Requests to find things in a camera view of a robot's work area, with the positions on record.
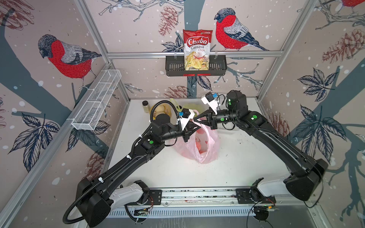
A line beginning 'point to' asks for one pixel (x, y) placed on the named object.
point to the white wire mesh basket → (87, 118)
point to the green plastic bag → (190, 106)
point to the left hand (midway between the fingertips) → (203, 123)
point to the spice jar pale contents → (146, 106)
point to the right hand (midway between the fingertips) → (194, 119)
